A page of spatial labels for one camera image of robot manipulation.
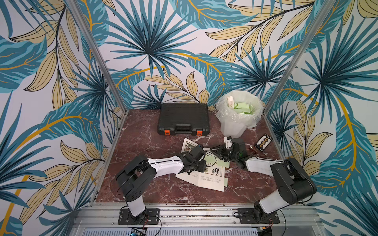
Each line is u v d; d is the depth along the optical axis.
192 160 0.69
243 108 0.95
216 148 0.89
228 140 0.86
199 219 0.73
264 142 1.00
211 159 0.96
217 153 0.82
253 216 0.73
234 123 0.82
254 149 0.98
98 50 0.84
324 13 0.70
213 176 0.87
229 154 0.78
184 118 1.07
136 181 0.46
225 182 0.85
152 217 0.72
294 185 0.46
